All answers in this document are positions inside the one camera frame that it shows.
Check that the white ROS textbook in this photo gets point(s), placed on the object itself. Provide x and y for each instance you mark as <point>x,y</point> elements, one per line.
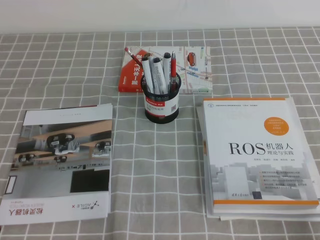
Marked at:
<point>255,152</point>

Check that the grey marker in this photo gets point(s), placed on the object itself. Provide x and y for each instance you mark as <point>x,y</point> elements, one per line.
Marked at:
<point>166,65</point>
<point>159,76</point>
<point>147,74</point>

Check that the grey marker right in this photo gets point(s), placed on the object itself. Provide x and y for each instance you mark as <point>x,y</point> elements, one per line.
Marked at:
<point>166,65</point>

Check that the grey marker left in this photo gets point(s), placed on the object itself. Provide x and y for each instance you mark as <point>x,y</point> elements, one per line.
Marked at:
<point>147,74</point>

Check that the black mesh pen holder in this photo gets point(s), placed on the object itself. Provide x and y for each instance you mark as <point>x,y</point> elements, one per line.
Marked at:
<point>161,109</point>

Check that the grey checked tablecloth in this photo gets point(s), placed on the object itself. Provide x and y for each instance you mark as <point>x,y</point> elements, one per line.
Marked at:
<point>157,169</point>

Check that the red pencil with eraser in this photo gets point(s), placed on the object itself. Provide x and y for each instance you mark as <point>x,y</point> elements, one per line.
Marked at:
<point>133,56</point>

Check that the white papers under textbook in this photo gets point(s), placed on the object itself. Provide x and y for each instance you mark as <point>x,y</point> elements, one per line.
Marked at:
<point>208,212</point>

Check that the red ballpoint pen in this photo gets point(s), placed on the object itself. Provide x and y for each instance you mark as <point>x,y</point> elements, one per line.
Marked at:
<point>173,72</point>

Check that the grey marker middle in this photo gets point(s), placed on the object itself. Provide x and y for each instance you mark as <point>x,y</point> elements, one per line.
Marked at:
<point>159,76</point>

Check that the red map cover book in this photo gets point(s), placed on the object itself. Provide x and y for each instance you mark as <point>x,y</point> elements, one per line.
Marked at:
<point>193,65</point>

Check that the robot brochure magazine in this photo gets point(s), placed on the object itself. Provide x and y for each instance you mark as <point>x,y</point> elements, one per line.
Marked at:
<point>61,169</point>

